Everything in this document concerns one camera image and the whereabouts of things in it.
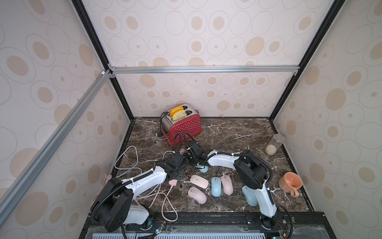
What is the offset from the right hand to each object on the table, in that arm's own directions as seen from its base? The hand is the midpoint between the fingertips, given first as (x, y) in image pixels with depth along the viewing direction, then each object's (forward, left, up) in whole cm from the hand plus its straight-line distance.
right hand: (180, 164), depth 93 cm
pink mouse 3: (-12, -28, 0) cm, 31 cm away
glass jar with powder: (+13, -59, +7) cm, 60 cm away
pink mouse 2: (-18, -13, -1) cm, 22 cm away
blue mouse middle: (-13, -22, +1) cm, 26 cm away
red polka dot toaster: (+22, 0, +18) cm, 28 cm away
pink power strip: (-12, +2, +1) cm, 12 cm away
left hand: (-6, -2, +2) cm, 7 cm away
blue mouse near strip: (-3, -15, -1) cm, 15 cm away
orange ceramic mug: (-8, -65, 0) cm, 65 cm away
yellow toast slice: (+28, +4, +21) cm, 35 cm away
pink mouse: (-10, -12, +1) cm, 16 cm away
